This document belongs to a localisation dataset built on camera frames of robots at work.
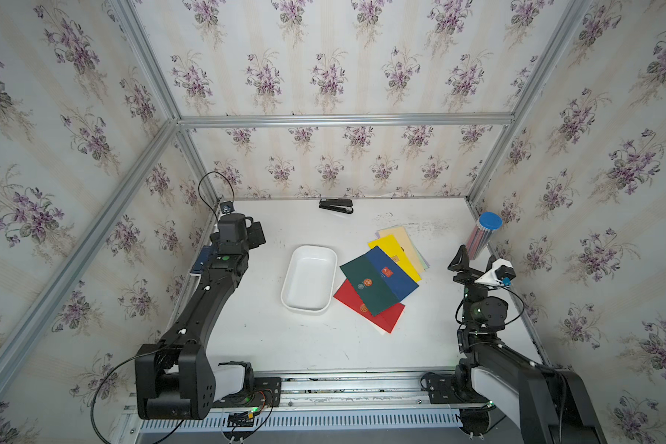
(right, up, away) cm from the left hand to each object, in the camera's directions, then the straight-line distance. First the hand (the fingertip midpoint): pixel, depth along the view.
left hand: (244, 229), depth 83 cm
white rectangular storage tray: (+20, -17, +10) cm, 28 cm away
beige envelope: (+55, -4, +24) cm, 61 cm away
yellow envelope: (+50, -7, +22) cm, 55 cm away
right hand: (+69, -6, -7) cm, 70 cm away
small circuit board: (+3, -50, -12) cm, 51 cm away
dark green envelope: (+40, -19, +10) cm, 45 cm away
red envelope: (+44, -29, +3) cm, 53 cm away
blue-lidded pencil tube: (+77, 0, +5) cm, 77 cm away
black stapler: (+29, +10, +32) cm, 44 cm away
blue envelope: (+50, -18, +13) cm, 54 cm away
